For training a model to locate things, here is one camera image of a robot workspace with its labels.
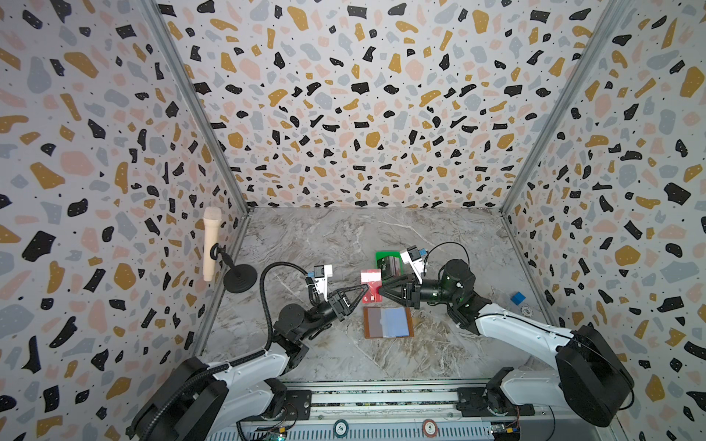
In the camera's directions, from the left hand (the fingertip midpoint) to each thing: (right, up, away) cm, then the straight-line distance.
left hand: (373, 292), depth 68 cm
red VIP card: (0, +3, +3) cm, 4 cm away
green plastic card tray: (+3, +4, +35) cm, 35 cm away
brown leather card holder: (+5, -14, +21) cm, 26 cm away
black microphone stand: (-47, -1, +30) cm, 55 cm away
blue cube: (+50, -8, +27) cm, 57 cm away
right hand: (+4, -1, +2) cm, 4 cm away
